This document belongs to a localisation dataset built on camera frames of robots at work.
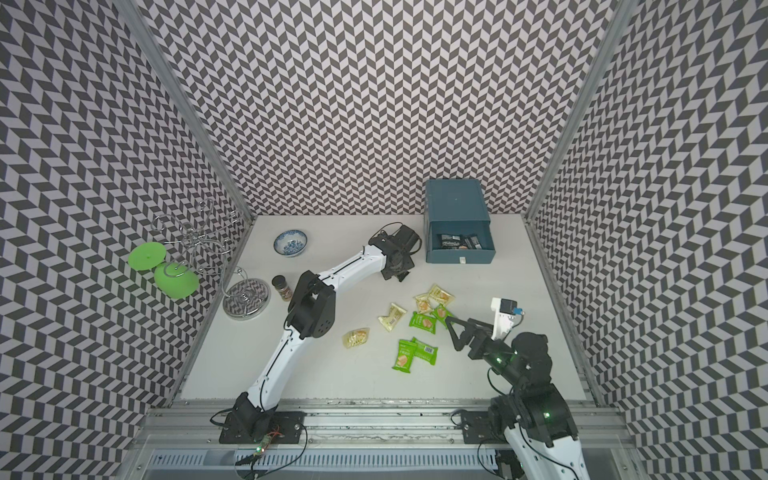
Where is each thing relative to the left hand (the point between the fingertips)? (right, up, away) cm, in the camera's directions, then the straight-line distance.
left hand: (403, 267), depth 101 cm
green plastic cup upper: (-58, +6, -35) cm, 68 cm away
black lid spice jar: (-37, -4, -12) cm, 39 cm away
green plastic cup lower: (-56, -1, -29) cm, 63 cm away
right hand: (+12, -12, -31) cm, 35 cm away
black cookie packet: (+15, +9, -11) cm, 21 cm away
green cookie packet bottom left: (0, -23, -18) cm, 29 cm away
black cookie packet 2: (+21, +9, -10) cm, 25 cm away
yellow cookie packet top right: (+12, -9, -5) cm, 16 cm away
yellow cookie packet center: (-3, -14, -12) cm, 19 cm away
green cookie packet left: (+6, -16, -11) cm, 20 cm away
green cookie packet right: (+12, -14, -9) cm, 20 cm away
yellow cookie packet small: (+6, -11, -8) cm, 15 cm away
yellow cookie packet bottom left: (-14, -19, -15) cm, 28 cm away
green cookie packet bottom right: (+6, -23, -17) cm, 29 cm away
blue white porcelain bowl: (-41, +8, +7) cm, 43 cm away
